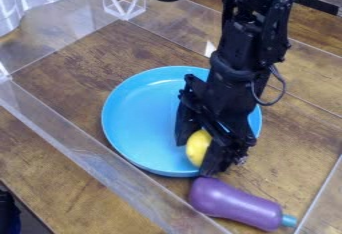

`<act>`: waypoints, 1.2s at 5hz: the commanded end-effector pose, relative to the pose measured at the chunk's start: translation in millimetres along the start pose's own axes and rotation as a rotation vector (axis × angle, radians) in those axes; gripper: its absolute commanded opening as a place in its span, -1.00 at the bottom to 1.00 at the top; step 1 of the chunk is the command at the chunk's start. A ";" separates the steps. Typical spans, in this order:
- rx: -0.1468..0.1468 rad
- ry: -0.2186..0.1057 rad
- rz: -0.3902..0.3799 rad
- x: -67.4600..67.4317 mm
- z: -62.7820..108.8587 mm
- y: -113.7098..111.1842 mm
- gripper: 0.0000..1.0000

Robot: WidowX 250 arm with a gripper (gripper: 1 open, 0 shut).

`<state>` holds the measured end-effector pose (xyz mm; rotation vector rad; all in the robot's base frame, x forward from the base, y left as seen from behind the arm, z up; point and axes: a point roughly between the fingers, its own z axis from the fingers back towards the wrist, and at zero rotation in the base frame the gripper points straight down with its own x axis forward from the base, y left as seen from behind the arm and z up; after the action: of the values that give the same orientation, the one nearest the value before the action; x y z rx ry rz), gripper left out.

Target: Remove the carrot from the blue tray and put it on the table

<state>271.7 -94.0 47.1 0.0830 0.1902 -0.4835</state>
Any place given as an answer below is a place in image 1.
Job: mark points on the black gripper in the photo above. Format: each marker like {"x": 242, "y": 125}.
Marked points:
{"x": 217, "y": 104}

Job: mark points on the yellow toy lemon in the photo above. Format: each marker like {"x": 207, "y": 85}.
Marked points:
{"x": 197, "y": 146}

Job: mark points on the blue round plastic tray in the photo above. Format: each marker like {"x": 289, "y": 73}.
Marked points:
{"x": 138, "y": 120}

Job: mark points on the purple toy eggplant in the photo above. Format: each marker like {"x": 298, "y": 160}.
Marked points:
{"x": 219, "y": 200}

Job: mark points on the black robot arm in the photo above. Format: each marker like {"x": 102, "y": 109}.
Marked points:
{"x": 254, "y": 34}

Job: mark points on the clear acrylic front wall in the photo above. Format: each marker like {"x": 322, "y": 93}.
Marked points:
{"x": 146, "y": 195}

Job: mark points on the clear acrylic right wall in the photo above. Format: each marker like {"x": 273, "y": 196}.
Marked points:
{"x": 324, "y": 216}

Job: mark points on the clear acrylic corner bracket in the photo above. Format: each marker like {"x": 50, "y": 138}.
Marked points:
{"x": 125, "y": 9}

